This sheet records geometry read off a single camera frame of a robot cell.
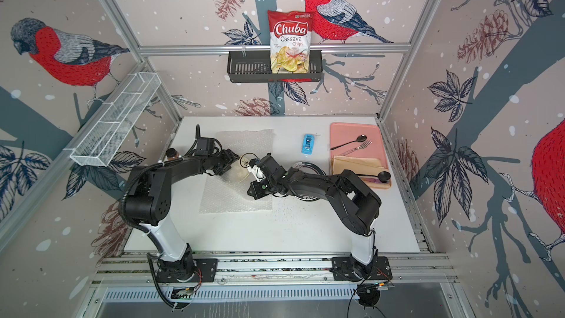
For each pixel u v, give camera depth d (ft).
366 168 3.33
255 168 2.65
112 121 2.51
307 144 3.50
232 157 2.98
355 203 1.59
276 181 2.29
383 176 3.09
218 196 3.03
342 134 3.75
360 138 3.61
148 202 1.62
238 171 3.21
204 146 2.61
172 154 3.11
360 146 3.51
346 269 2.39
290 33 2.74
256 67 3.50
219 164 2.86
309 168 3.18
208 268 2.40
